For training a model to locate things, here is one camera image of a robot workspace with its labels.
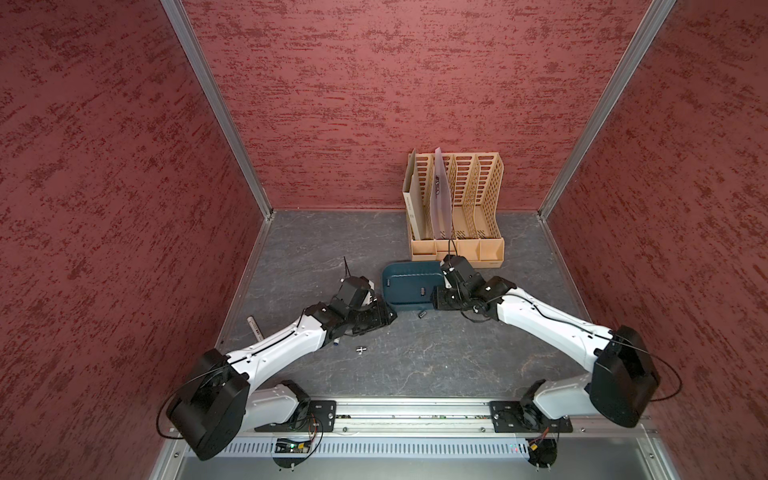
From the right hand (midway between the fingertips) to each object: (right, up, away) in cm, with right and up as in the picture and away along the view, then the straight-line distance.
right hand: (437, 303), depth 84 cm
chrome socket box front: (-3, -5, +8) cm, 10 cm away
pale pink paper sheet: (+7, +33, +35) cm, 49 cm away
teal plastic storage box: (-7, +3, +15) cm, 17 cm away
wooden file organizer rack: (+20, +36, +30) cm, 51 cm away
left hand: (-14, -5, -2) cm, 15 cm away
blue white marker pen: (-29, -12, +1) cm, 32 cm away
